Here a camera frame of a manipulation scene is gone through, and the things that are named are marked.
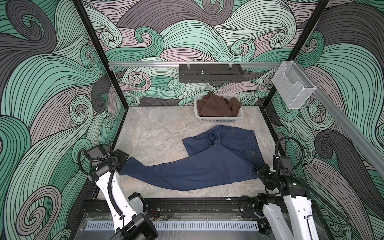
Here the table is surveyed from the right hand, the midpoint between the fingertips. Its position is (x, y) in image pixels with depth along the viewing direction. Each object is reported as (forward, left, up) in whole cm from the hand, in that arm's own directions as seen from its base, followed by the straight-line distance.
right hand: (256, 171), depth 75 cm
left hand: (+6, +68, +7) cm, 69 cm away
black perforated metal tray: (+57, +20, +22) cm, 64 cm away
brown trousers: (+52, +17, -3) cm, 55 cm away
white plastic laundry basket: (+39, +5, -4) cm, 40 cm away
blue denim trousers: (+13, +17, -9) cm, 23 cm away
